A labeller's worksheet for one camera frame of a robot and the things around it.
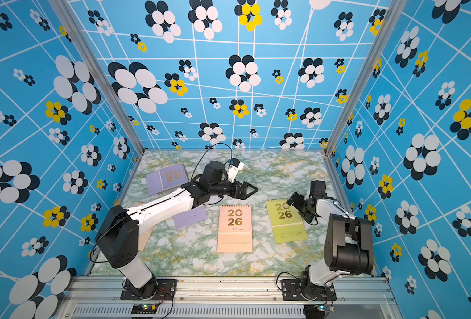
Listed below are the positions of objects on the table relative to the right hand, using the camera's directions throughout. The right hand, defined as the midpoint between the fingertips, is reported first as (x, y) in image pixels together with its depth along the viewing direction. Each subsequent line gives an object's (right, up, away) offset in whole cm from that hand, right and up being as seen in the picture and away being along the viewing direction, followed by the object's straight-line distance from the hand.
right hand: (297, 206), depth 94 cm
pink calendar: (-29, -9, -7) cm, 32 cm away
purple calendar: (-67, +13, +11) cm, 69 cm away
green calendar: (-6, -7, -3) cm, 10 cm away
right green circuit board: (+4, -30, -26) cm, 40 cm away
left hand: (-21, +11, -15) cm, 28 cm away
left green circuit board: (-63, -34, -22) cm, 74 cm away
